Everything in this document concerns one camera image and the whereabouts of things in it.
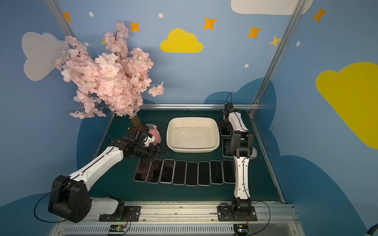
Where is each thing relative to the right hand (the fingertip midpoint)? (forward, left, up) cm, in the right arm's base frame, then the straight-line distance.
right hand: (227, 125), depth 110 cm
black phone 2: (-37, +18, -4) cm, 42 cm away
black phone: (-6, +2, -1) cm, 6 cm away
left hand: (-34, +42, +13) cm, 56 cm away
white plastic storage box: (-9, +26, -3) cm, 28 cm away
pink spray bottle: (-20, +50, +9) cm, 55 cm away
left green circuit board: (-68, +61, -2) cm, 91 cm away
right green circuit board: (-65, -1, -4) cm, 65 cm away
